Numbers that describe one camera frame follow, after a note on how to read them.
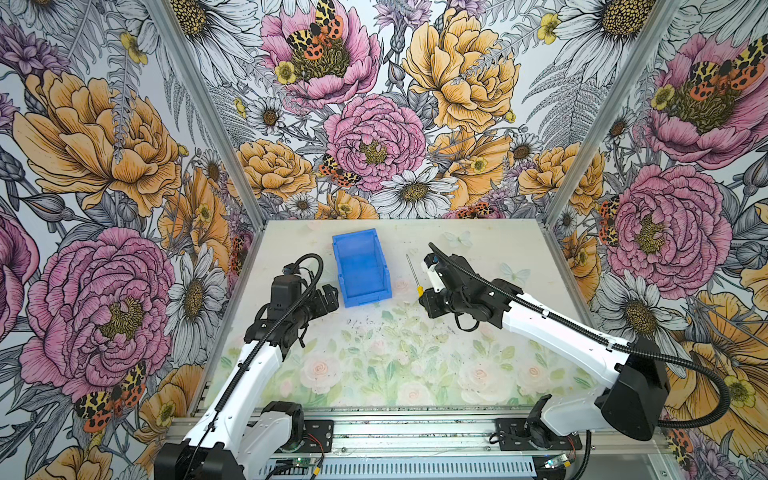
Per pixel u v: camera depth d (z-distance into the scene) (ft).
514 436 2.42
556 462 2.35
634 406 1.31
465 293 1.95
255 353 1.67
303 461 2.33
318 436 2.43
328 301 2.45
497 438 2.45
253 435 1.80
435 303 2.31
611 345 1.43
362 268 3.56
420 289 2.66
